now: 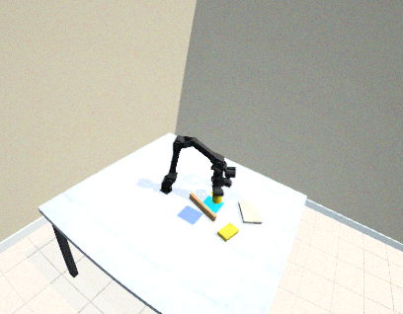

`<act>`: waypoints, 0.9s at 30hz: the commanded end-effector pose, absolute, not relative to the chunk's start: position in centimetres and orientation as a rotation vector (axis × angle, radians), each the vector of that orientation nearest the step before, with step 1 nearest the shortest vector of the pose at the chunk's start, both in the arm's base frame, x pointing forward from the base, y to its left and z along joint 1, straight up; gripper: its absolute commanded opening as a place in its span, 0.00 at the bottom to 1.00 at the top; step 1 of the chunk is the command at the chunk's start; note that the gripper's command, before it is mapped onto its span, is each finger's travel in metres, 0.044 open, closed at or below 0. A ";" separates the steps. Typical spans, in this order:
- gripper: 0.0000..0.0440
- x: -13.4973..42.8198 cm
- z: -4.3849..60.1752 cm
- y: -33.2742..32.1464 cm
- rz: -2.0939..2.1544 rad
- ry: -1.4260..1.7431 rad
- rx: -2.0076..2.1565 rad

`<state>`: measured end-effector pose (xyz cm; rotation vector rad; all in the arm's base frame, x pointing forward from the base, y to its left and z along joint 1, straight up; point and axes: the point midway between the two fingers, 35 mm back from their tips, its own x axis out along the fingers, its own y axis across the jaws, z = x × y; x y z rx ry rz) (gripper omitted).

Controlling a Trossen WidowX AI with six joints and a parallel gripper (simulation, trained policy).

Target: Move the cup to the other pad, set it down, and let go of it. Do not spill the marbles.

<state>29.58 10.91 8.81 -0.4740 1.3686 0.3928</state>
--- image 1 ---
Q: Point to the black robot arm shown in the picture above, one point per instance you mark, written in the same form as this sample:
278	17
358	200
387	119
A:
218	163

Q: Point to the yellow rectangular block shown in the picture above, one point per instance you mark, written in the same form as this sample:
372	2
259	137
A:
227	232

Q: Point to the tan flat bar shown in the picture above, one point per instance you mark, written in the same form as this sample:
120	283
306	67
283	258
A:
204	208

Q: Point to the yellow cup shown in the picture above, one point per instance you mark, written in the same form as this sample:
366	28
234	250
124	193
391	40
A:
216	199

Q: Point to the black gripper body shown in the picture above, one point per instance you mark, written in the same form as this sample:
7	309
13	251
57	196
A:
218	191

